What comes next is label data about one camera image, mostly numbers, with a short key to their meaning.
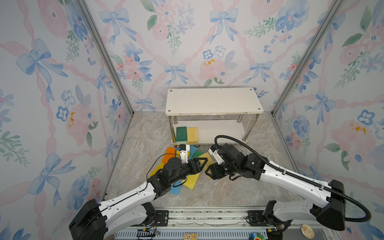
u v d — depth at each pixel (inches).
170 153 27.3
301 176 17.6
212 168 25.1
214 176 25.1
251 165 20.1
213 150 26.4
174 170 22.3
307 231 27.7
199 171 25.7
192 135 38.3
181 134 38.5
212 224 28.8
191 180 33.6
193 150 38.4
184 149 27.2
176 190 32.1
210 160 29.2
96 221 15.9
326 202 15.7
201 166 27.6
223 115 46.5
